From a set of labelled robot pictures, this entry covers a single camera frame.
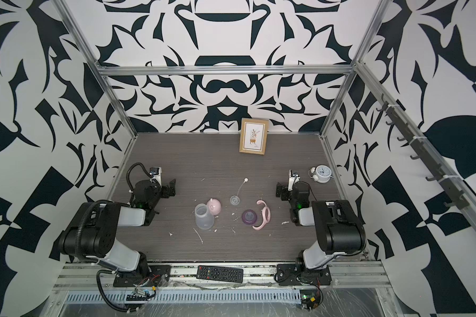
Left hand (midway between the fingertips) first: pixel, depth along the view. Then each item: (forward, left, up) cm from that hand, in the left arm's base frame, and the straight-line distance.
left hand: (161, 176), depth 95 cm
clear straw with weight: (-11, -34, -4) cm, 36 cm away
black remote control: (-40, -28, -5) cm, 49 cm away
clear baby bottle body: (-21, -21, -3) cm, 30 cm away
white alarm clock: (0, -77, -2) cm, 77 cm away
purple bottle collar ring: (-19, -40, -4) cm, 45 cm away
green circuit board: (-49, -60, -7) cm, 78 cm away
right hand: (-3, -60, -2) cm, 60 cm away
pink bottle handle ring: (-22, -47, -3) cm, 52 cm away
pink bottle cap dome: (-15, -25, -2) cm, 29 cm away
